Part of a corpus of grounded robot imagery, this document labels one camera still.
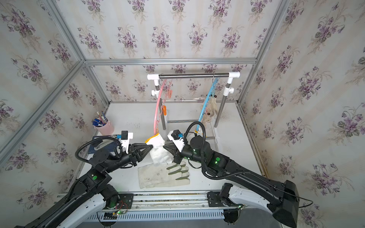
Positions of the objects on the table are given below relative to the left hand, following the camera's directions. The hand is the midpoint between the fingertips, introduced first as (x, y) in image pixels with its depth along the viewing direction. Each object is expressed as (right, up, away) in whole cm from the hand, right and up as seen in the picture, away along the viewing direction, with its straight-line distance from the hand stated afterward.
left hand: (153, 149), depth 62 cm
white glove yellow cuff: (+2, -3, +2) cm, 5 cm away
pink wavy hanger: (0, +10, +4) cm, 11 cm away
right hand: (+6, +1, +2) cm, 7 cm away
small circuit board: (-22, -37, +10) cm, 44 cm away
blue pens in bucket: (-43, +11, +33) cm, 55 cm away
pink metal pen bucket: (-39, +5, +33) cm, 51 cm away
